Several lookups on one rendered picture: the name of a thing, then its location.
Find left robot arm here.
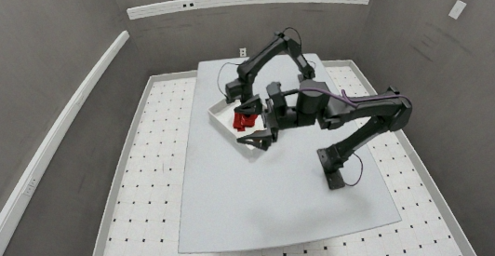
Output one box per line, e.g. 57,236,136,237
265,81,413,190

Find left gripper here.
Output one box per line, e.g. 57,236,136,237
234,85,297,151

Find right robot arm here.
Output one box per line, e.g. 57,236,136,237
225,31,315,104

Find white open-top box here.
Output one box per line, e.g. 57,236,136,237
207,98,265,157

